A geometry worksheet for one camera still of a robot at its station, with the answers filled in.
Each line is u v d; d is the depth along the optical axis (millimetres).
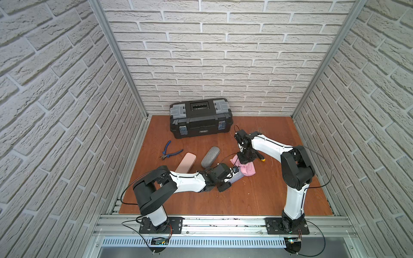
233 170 758
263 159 945
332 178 852
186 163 921
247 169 878
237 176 876
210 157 947
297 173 509
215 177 673
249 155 799
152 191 458
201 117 979
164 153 974
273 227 738
